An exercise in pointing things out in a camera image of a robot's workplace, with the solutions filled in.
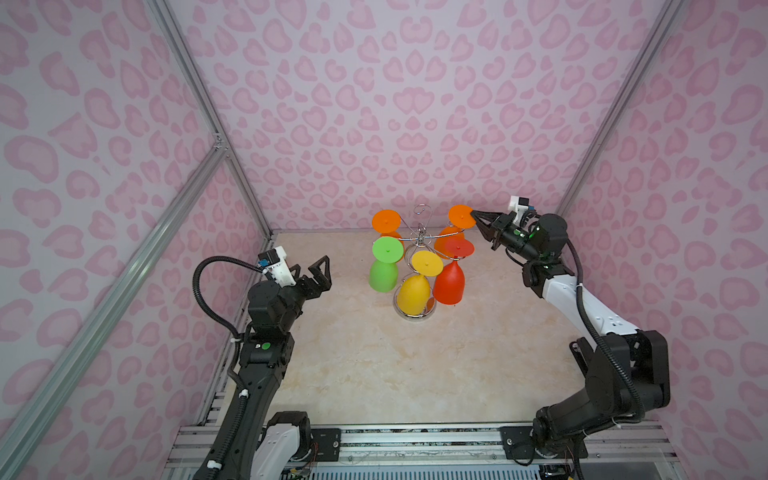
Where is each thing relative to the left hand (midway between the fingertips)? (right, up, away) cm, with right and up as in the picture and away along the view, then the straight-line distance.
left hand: (314, 257), depth 72 cm
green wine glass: (+18, +1, -2) cm, 18 cm away
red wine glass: (+33, -7, +4) cm, 34 cm away
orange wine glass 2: (+17, +9, +4) cm, 20 cm away
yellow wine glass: (+24, -9, +1) cm, 25 cm away
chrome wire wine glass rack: (+27, +5, +3) cm, 27 cm away
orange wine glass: (+36, +10, +4) cm, 38 cm away
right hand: (+39, +11, +1) cm, 41 cm away
